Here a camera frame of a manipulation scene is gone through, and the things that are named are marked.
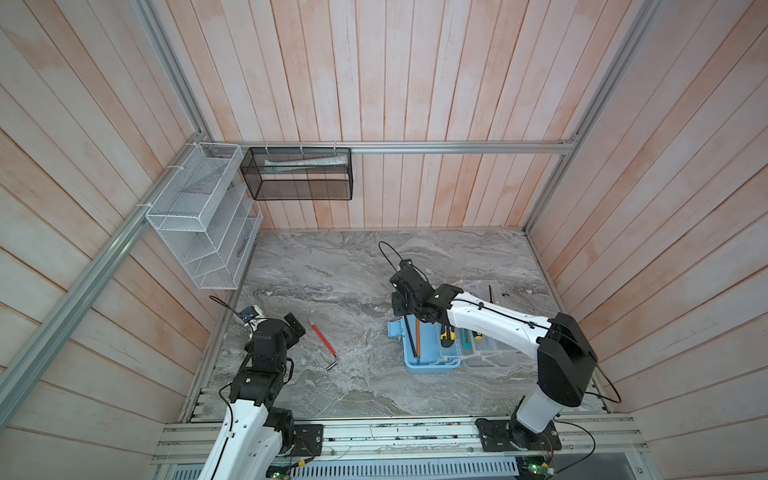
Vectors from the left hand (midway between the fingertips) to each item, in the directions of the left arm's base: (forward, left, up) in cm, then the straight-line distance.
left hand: (282, 328), depth 80 cm
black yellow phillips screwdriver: (-12, -46, +21) cm, 52 cm away
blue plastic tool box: (-1, -43, -13) cm, 45 cm away
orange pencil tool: (+2, -39, -12) cm, 41 cm away
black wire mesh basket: (+53, +2, +13) cm, 55 cm away
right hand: (+10, -32, -1) cm, 34 cm away
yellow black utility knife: (0, -46, -4) cm, 47 cm away
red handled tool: (0, -11, -12) cm, 16 cm away
